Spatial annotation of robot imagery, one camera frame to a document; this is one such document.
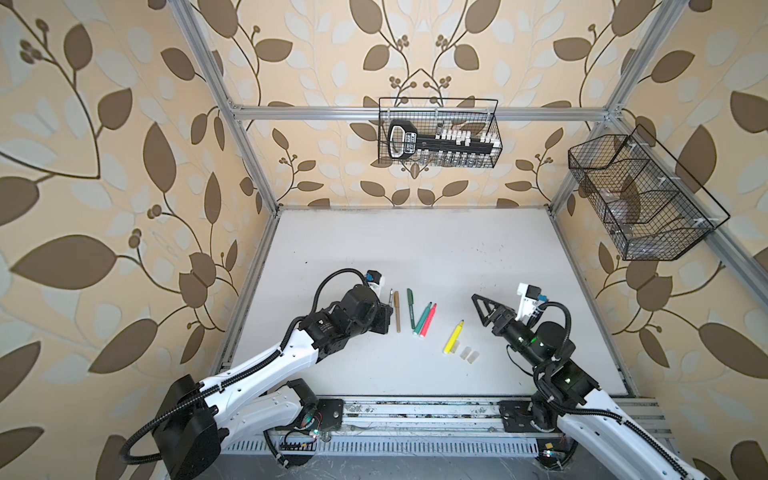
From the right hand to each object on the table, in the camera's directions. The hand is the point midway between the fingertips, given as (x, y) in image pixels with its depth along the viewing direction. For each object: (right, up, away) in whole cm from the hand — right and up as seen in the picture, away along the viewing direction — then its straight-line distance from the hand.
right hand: (477, 300), depth 75 cm
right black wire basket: (+43, +24, -1) cm, 49 cm away
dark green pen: (-16, -4, +21) cm, 27 cm away
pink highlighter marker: (-11, -9, +16) cm, 21 cm away
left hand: (-23, -2, +4) cm, 23 cm away
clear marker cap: (-4, -16, +11) cm, 19 cm away
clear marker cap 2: (-1, -17, +10) cm, 20 cm away
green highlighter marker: (-13, -9, +16) cm, 22 cm away
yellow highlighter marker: (-4, -13, +12) cm, 18 cm away
